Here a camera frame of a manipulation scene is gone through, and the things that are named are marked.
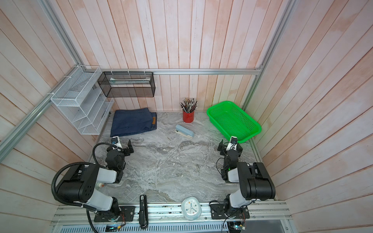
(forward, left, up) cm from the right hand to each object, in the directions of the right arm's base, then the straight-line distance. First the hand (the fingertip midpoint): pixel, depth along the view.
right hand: (230, 140), depth 91 cm
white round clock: (-37, +25, -7) cm, 46 cm away
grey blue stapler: (+11, +30, -5) cm, 32 cm away
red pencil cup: (+24, +27, +8) cm, 37 cm away
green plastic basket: (+25, -10, -10) cm, 29 cm away
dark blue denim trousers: (+21, +75, -6) cm, 78 cm away
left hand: (-3, +69, 0) cm, 69 cm away
